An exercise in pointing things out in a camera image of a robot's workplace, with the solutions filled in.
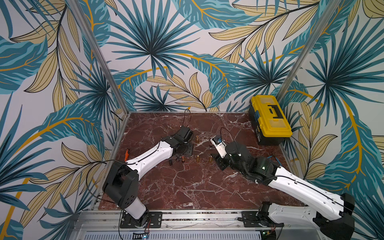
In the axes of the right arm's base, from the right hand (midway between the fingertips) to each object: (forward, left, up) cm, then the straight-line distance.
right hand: (215, 150), depth 71 cm
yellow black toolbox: (+21, -37, -7) cm, 44 cm away
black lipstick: (+6, +16, -20) cm, 27 cm away
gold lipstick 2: (+7, +7, -21) cm, 23 cm away
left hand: (+8, +13, -13) cm, 20 cm away
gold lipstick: (+21, +7, -21) cm, 31 cm away
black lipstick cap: (+5, +24, -22) cm, 33 cm away
